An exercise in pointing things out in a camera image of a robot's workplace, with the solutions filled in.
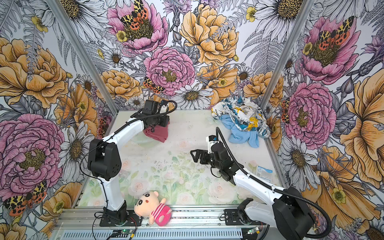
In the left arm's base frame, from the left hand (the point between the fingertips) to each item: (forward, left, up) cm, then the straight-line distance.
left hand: (166, 122), depth 95 cm
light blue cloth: (-4, -47, -10) cm, 48 cm away
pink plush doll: (-45, +4, -7) cm, 46 cm away
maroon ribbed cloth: (-1, +5, -10) cm, 11 cm away
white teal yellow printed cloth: (+9, -53, -3) cm, 54 cm away
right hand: (-23, -19, -2) cm, 30 cm away
